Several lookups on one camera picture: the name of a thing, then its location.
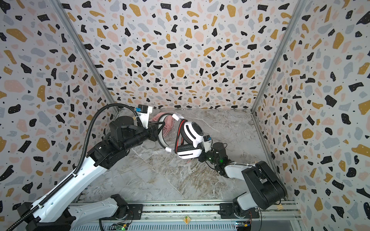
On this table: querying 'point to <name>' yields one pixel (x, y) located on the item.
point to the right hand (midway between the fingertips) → (192, 147)
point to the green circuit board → (120, 228)
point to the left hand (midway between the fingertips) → (164, 120)
